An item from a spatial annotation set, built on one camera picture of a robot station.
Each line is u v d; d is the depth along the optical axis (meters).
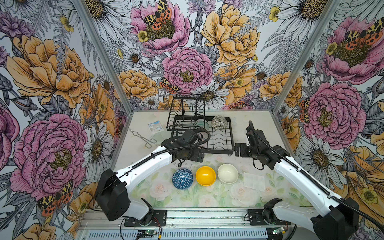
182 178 0.86
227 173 0.88
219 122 1.12
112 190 0.40
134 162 0.47
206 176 0.86
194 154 0.71
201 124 0.81
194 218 0.76
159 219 0.74
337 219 0.38
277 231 0.72
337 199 0.40
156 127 1.12
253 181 0.87
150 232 0.71
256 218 0.73
